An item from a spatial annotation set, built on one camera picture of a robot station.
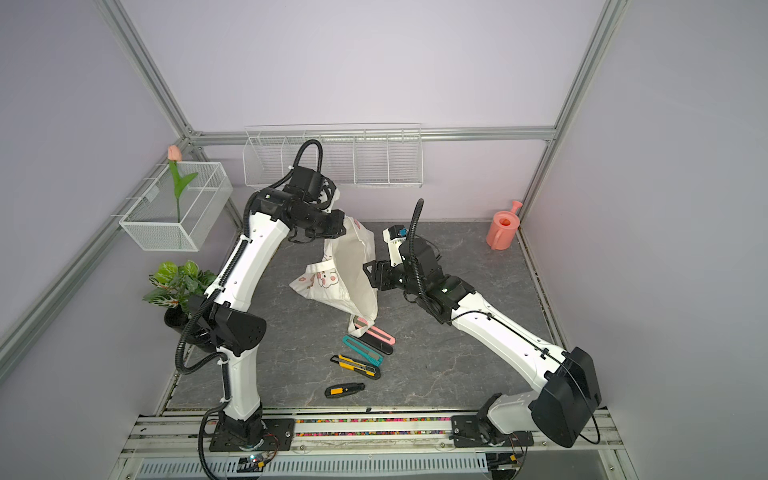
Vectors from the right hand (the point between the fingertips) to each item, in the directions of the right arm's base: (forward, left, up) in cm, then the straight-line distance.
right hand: (371, 264), depth 74 cm
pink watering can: (+28, -45, -17) cm, 55 cm away
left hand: (+10, +7, +2) cm, 12 cm away
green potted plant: (-4, +50, -3) cm, 50 cm away
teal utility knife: (-13, +3, -26) cm, 29 cm away
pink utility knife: (-7, +1, -24) cm, 26 cm away
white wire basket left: (+11, +58, +5) cm, 59 cm away
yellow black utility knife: (-17, +5, -25) cm, 31 cm away
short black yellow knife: (-23, +8, -26) cm, 36 cm away
